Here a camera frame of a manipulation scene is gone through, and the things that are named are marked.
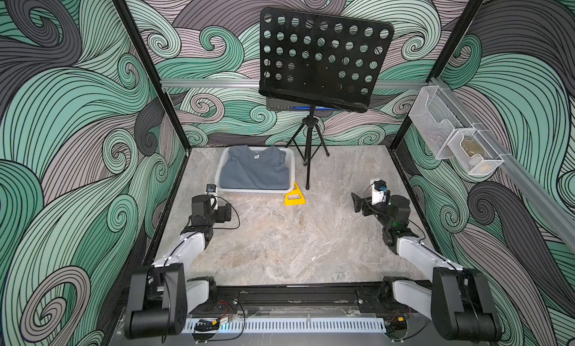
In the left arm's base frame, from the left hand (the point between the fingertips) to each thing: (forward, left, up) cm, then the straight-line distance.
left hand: (217, 201), depth 89 cm
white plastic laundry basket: (+22, -30, +1) cm, 38 cm away
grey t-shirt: (+16, -9, +2) cm, 18 cm away
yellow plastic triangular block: (+10, -33, -7) cm, 35 cm away
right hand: (+2, -62, +5) cm, 62 cm away
